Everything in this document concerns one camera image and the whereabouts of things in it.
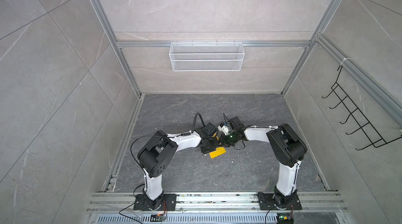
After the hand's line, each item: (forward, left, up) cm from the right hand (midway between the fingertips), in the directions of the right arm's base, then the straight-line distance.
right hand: (216, 144), depth 94 cm
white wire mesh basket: (+47, +6, +30) cm, 56 cm away
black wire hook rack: (-9, -60, +32) cm, 69 cm away
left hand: (-2, -1, +2) cm, 3 cm away
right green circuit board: (-38, -29, 0) cm, 47 cm away
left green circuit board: (-36, +30, 0) cm, 47 cm away
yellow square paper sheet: (-5, 0, 0) cm, 5 cm away
